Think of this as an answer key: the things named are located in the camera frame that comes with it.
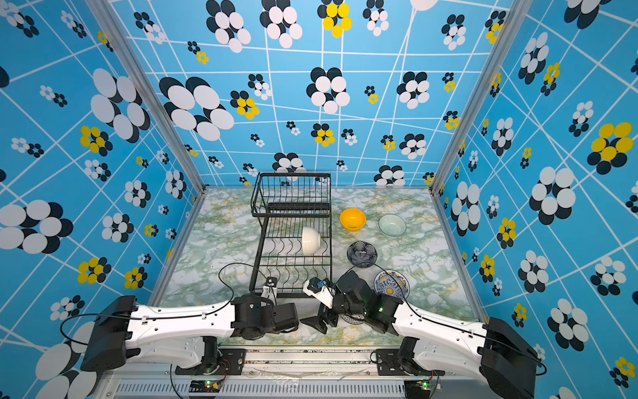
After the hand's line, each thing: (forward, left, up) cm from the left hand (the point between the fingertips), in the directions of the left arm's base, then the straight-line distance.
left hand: (279, 319), depth 76 cm
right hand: (+3, -10, +7) cm, 12 cm away
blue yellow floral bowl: (+14, -35, -5) cm, 38 cm away
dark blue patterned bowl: (+25, -28, -4) cm, 38 cm away
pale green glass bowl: (+38, -42, -2) cm, 57 cm away
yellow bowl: (+41, -26, -3) cm, 49 cm away
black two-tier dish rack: (+29, -2, -2) cm, 29 cm away
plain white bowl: (+26, -9, +4) cm, 28 cm away
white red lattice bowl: (-2, -23, +7) cm, 24 cm away
